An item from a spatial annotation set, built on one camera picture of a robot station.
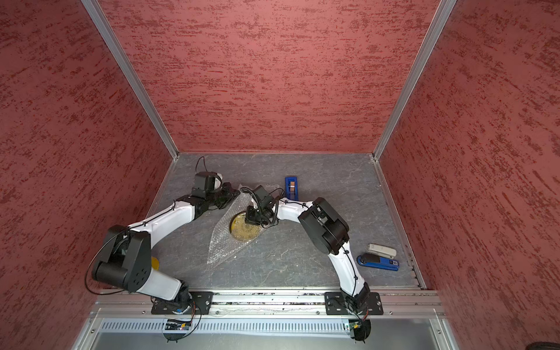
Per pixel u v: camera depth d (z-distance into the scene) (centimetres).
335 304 74
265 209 76
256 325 71
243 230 90
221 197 78
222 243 87
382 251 83
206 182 71
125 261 44
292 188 100
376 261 81
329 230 59
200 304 74
